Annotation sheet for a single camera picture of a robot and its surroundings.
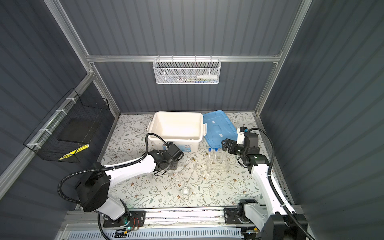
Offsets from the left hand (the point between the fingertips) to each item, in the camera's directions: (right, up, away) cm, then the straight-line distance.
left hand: (173, 162), depth 87 cm
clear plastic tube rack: (+26, -2, +6) cm, 27 cm away
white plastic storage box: (+6, +19, +22) cm, 29 cm away
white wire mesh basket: (+6, +68, +37) cm, 77 cm away
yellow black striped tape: (-42, +10, -20) cm, 47 cm away
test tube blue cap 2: (+21, +8, -5) cm, 23 cm away
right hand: (+33, +12, -5) cm, 35 cm away
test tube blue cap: (+24, +8, -6) cm, 26 cm away
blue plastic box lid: (+31, +21, +25) cm, 45 cm away
